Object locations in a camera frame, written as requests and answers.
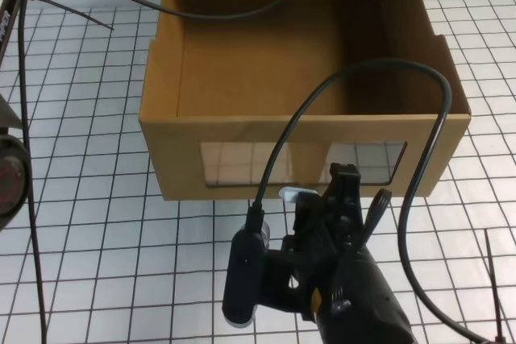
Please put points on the brown cardboard shoebox drawer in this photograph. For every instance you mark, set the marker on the brown cardboard shoebox drawer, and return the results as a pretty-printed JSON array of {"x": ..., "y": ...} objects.
[{"x": 219, "y": 92}]

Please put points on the white grid tablecloth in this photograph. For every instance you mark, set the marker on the white grid tablecloth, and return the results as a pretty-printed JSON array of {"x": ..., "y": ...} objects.
[{"x": 122, "y": 265}]

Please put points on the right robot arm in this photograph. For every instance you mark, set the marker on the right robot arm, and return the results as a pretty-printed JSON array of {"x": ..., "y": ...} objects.
[{"x": 359, "y": 306}]

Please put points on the black cable tie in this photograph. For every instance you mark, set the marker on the black cable tie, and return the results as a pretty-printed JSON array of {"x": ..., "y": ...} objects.
[{"x": 499, "y": 338}]

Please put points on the white drawer handle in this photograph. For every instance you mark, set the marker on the white drawer handle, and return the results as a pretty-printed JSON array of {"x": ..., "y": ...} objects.
[{"x": 291, "y": 194}]

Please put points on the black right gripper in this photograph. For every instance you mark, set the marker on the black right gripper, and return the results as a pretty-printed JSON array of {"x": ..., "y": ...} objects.
[{"x": 323, "y": 230}]

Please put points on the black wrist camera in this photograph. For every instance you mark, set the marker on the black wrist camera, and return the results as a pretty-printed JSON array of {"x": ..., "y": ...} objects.
[{"x": 244, "y": 275}]

